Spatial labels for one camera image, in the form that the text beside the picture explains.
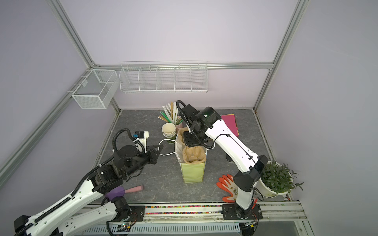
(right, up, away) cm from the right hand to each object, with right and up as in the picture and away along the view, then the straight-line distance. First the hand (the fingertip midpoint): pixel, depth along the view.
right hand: (190, 145), depth 71 cm
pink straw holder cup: (-9, +8, +28) cm, 31 cm away
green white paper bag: (+1, -13, 0) cm, 13 cm away
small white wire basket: (-63, +33, +26) cm, 76 cm away
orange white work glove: (+21, -23, +11) cm, 33 cm away
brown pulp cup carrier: (+1, -5, -1) cm, 5 cm away
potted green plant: (+40, -15, -4) cm, 43 cm away
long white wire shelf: (-19, +42, +29) cm, 55 cm away
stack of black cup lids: (+23, -11, +18) cm, 31 cm away
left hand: (-13, -1, -3) cm, 13 cm away
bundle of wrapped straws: (-15, +18, +28) cm, 37 cm away
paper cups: (-15, +6, +25) cm, 30 cm away
